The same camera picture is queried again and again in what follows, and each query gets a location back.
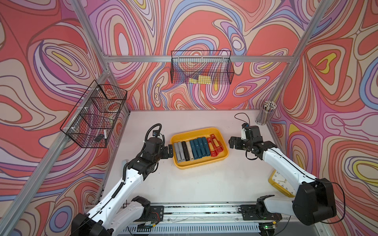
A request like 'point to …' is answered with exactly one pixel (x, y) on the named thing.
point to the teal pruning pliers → (194, 149)
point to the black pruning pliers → (185, 151)
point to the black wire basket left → (89, 124)
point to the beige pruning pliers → (190, 150)
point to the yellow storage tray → (203, 161)
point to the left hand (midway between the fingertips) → (166, 146)
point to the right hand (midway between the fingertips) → (236, 145)
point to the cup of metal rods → (262, 117)
